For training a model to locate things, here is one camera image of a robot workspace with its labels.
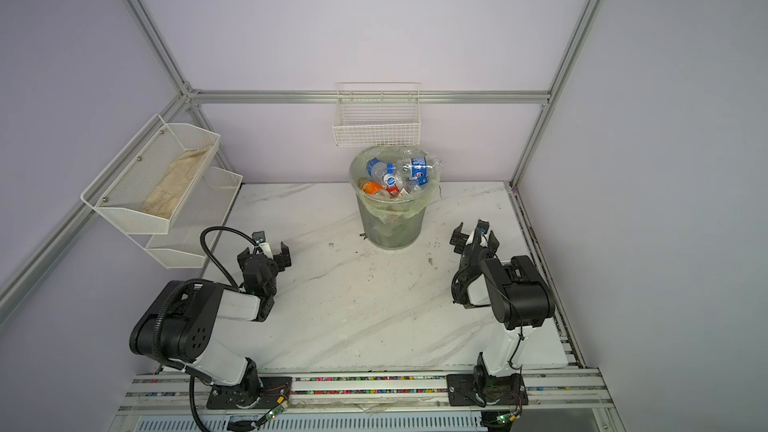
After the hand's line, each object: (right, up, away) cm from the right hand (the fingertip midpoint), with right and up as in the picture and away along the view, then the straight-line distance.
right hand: (476, 225), depth 93 cm
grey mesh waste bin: (-25, -3, +2) cm, 26 cm away
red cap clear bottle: (-27, +11, -5) cm, 29 cm away
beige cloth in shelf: (-85, +8, -18) cm, 88 cm away
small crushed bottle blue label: (-19, +16, -13) cm, 28 cm away
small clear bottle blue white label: (-29, +17, -8) cm, 34 cm away
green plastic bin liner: (-26, +5, -9) cm, 28 cm away
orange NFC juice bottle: (-33, +12, -7) cm, 35 cm away
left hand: (-67, -7, -1) cm, 67 cm away
